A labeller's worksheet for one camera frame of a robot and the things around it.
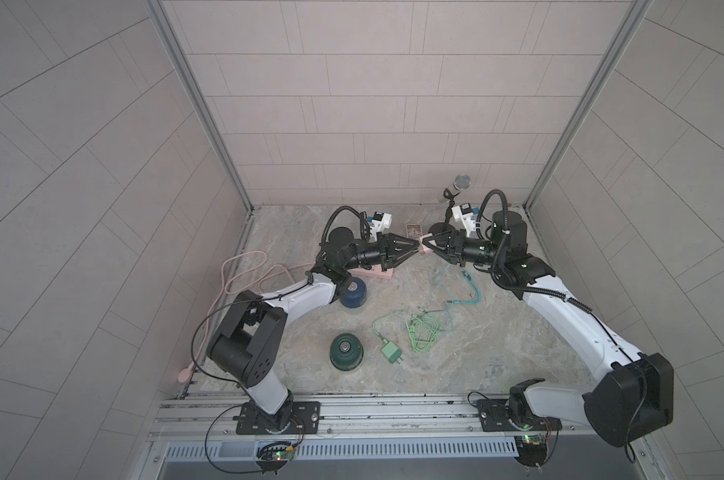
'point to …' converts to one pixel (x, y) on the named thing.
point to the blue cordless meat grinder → (354, 294)
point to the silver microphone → (461, 182)
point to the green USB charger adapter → (392, 353)
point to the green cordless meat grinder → (346, 352)
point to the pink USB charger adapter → (424, 250)
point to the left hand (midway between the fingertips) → (418, 251)
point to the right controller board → (532, 449)
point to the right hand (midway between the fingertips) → (426, 247)
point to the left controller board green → (274, 455)
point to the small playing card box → (414, 231)
